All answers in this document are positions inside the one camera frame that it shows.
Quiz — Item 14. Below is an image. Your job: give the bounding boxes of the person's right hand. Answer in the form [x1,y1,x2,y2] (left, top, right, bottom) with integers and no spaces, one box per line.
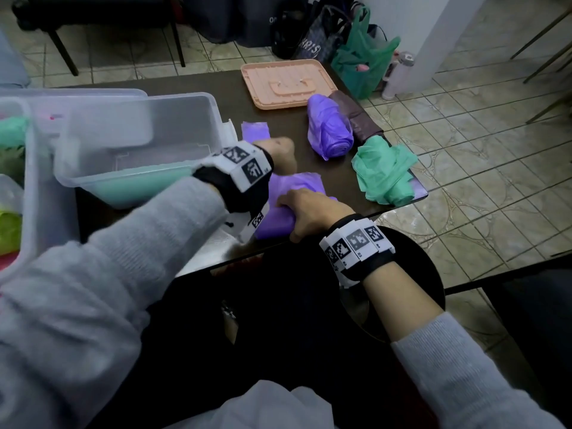
[276,188,356,244]

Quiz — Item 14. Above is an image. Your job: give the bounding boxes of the person's left hand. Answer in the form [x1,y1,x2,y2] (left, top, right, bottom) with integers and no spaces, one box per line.
[254,137,298,175]

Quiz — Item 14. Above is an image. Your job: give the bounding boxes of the purple bag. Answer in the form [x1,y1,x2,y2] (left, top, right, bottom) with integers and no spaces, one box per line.
[307,93,355,161]
[241,122,338,241]

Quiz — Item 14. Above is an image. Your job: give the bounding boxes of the brown bag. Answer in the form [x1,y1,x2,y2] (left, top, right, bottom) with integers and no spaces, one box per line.
[329,89,384,146]

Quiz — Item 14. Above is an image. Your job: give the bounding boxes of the small clear plastic bin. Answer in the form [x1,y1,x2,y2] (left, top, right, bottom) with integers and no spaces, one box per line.
[33,92,238,210]

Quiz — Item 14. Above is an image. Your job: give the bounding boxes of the clear lid pink handle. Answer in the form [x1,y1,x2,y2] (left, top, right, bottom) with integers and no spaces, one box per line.
[0,88,155,150]

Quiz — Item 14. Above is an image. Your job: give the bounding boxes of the large clear storage bin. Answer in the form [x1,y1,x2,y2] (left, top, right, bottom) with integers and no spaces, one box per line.
[0,98,81,282]

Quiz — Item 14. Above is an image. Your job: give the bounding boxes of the olive green bag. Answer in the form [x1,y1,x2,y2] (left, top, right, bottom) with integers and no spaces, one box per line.
[0,147,26,184]

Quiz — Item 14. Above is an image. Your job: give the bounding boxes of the white bag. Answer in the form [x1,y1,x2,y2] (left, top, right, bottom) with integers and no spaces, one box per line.
[0,173,24,215]

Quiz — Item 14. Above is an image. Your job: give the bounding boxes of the yellow-green bag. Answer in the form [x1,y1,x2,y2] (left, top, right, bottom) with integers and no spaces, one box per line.
[0,211,23,256]

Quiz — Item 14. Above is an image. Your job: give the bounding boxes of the person's right forearm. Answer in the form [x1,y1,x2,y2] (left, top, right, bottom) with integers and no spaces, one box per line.
[362,263,566,429]

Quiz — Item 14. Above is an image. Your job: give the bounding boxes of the person's left forearm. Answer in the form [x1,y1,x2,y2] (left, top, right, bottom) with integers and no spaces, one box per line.
[0,176,229,429]

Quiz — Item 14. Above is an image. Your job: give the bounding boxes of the person's black trousers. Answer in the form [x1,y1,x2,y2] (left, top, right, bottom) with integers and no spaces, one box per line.
[89,236,443,429]

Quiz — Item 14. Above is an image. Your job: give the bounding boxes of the black left wristband with markers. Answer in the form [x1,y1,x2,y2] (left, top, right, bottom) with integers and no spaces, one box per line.
[192,140,274,215]

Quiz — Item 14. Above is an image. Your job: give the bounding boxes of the black wristband with markers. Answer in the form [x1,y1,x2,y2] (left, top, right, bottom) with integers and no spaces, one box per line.
[318,214,397,289]
[192,140,274,215]

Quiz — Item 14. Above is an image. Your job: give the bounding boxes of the black right wristband with markers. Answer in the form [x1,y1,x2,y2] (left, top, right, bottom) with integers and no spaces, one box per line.
[318,214,397,289]

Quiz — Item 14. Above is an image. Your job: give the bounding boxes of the black round stool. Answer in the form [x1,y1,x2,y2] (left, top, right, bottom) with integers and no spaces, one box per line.
[339,225,446,344]

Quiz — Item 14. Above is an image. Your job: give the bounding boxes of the green plastic bag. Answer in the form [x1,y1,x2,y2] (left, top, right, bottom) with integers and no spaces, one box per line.
[330,5,402,101]

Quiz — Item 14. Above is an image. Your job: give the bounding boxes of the pale pink bottle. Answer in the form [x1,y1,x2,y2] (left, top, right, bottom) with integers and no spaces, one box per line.
[381,51,415,102]

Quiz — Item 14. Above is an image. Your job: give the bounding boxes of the black smartphone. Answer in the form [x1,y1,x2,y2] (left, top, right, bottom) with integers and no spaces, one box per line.
[221,301,240,344]

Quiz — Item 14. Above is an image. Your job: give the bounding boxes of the black chair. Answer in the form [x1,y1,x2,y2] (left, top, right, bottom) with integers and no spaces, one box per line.
[11,0,186,76]

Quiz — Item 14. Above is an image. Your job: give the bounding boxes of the black side table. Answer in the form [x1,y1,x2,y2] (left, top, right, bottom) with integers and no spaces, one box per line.
[444,254,572,425]

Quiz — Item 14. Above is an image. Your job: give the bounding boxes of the thin metal chair legs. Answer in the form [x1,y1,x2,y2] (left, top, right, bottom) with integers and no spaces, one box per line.
[509,8,572,126]

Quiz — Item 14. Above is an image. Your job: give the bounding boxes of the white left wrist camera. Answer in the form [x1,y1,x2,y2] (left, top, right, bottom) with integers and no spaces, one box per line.
[225,200,271,244]

